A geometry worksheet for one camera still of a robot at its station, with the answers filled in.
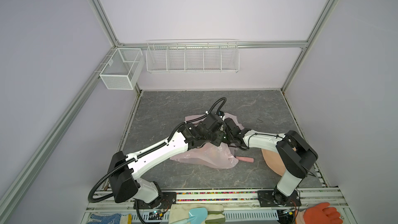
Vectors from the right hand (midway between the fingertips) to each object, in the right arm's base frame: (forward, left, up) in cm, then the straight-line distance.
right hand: (208, 142), depth 88 cm
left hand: (-4, -5, +15) cm, 16 cm away
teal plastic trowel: (-34, +6, -2) cm, 35 cm away
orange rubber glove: (-34, -50, -2) cm, 60 cm away
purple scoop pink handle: (-9, -21, -2) cm, 23 cm away
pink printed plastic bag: (-9, 0, +4) cm, 9 cm away
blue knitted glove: (-35, +43, -3) cm, 56 cm away
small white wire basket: (+36, +52, +23) cm, 67 cm away
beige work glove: (-33, -2, -4) cm, 33 cm away
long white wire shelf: (+48, +10, +25) cm, 55 cm away
